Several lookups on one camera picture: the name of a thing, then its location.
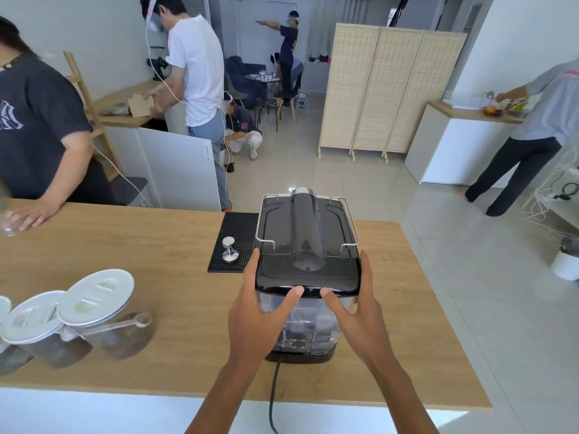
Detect person's right hand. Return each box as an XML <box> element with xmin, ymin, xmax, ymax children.
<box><xmin>320</xmin><ymin>250</ymin><xmax>395</xmax><ymax>371</ymax></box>

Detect person's left hand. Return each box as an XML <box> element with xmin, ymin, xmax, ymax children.
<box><xmin>227</xmin><ymin>247</ymin><xmax>306</xmax><ymax>372</ymax></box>

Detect clear water tank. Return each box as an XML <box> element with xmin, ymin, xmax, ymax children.
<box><xmin>258</xmin><ymin>289</ymin><xmax>356</xmax><ymax>356</ymax></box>

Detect black plastic lid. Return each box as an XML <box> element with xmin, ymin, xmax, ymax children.
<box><xmin>255</xmin><ymin>253</ymin><xmax>362</xmax><ymax>298</ymax></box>

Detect black espresso machine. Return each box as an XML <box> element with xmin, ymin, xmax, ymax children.
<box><xmin>254</xmin><ymin>187</ymin><xmax>362</xmax><ymax>365</ymax></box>

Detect steel coffee tamper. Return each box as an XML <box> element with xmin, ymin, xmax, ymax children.
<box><xmin>220</xmin><ymin>236</ymin><xmax>240</xmax><ymax>264</ymax></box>

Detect black rubber mat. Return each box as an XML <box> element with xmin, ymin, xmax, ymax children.
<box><xmin>207</xmin><ymin>212</ymin><xmax>261</xmax><ymax>274</ymax></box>

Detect clear plastic scoop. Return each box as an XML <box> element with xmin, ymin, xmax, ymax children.
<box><xmin>63</xmin><ymin>312</ymin><xmax>154</xmax><ymax>342</ymax></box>

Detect white counter with wooden top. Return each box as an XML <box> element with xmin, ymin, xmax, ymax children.
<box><xmin>92</xmin><ymin>78</ymin><xmax>223</xmax><ymax>213</ymax></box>

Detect dark grey stool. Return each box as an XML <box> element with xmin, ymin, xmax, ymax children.
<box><xmin>110</xmin><ymin>177</ymin><xmax>153</xmax><ymax>208</ymax></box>

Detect white cabinet with wooden top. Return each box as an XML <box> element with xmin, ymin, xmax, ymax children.
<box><xmin>403</xmin><ymin>99</ymin><xmax>526</xmax><ymax>189</ymax></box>

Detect white plant pot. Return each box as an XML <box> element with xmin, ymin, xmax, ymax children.
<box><xmin>549</xmin><ymin>237</ymin><xmax>579</xmax><ymax>282</ymax></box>

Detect woven folding screen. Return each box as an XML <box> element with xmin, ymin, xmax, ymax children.
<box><xmin>317</xmin><ymin>22</ymin><xmax>469</xmax><ymax>164</ymax></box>

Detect round dark table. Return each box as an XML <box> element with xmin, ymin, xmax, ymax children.
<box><xmin>244</xmin><ymin>72</ymin><xmax>284</xmax><ymax>131</ymax></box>

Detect dark blue sofa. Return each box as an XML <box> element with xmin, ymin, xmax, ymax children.
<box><xmin>224</xmin><ymin>55</ymin><xmax>268</xmax><ymax>110</ymax></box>

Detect clear drinking glass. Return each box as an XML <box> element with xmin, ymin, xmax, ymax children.
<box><xmin>0</xmin><ymin>197</ymin><xmax>20</xmax><ymax>236</ymax></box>

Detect wooden ladder shelf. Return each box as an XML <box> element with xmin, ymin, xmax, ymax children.
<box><xmin>62</xmin><ymin>50</ymin><xmax>125</xmax><ymax>182</ymax></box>

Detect white curtains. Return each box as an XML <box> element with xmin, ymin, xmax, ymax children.
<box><xmin>305</xmin><ymin>0</ymin><xmax>375</xmax><ymax>60</ymax></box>

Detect black stair railing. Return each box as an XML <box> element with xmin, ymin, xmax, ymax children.
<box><xmin>388</xmin><ymin>0</ymin><xmax>413</xmax><ymax>28</ymax></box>

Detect black power cable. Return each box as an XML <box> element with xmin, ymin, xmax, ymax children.
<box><xmin>268</xmin><ymin>354</ymin><xmax>284</xmax><ymax>434</ymax></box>

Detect white headset cable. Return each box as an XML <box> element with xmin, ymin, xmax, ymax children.
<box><xmin>92</xmin><ymin>143</ymin><xmax>155</xmax><ymax>209</ymax></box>

